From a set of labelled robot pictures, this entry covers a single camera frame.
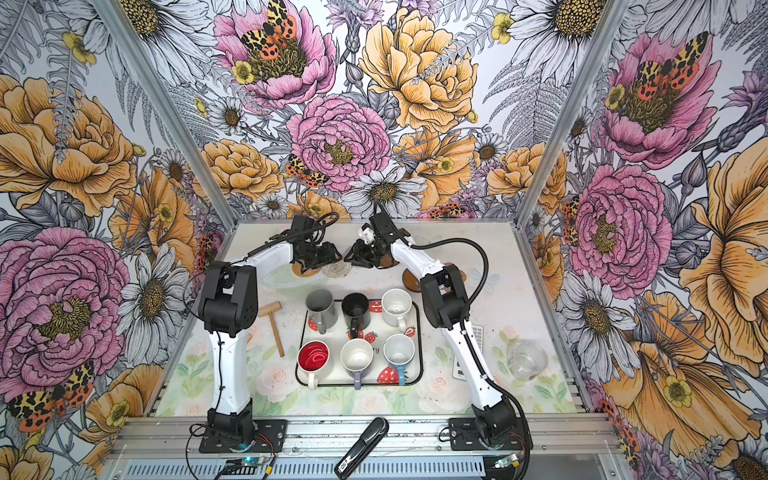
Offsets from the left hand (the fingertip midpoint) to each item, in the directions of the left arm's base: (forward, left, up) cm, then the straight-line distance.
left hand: (334, 264), depth 104 cm
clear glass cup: (-32, -58, -4) cm, 66 cm away
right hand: (-2, -6, +2) cm, 7 cm away
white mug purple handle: (-31, -9, -3) cm, 32 cm away
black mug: (-17, -8, -2) cm, 19 cm away
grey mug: (-17, +2, +2) cm, 17 cm away
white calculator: (-35, -37, -2) cm, 51 cm away
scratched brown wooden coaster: (-6, -26, -3) cm, 27 cm away
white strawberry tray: (-30, -16, -3) cm, 34 cm away
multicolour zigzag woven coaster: (0, -1, -3) cm, 3 cm away
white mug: (-16, -21, -1) cm, 26 cm away
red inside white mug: (-31, +3, -2) cm, 31 cm away
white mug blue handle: (-30, -21, 0) cm, 37 cm away
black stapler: (-53, -13, +1) cm, 54 cm away
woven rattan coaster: (-11, +8, +12) cm, 18 cm away
